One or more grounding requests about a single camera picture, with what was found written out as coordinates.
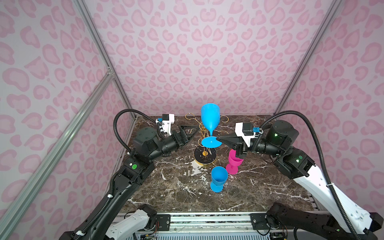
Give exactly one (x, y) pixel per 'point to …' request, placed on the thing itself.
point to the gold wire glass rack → (203, 155)
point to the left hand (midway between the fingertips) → (198, 130)
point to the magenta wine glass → (234, 161)
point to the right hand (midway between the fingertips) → (219, 137)
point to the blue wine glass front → (219, 176)
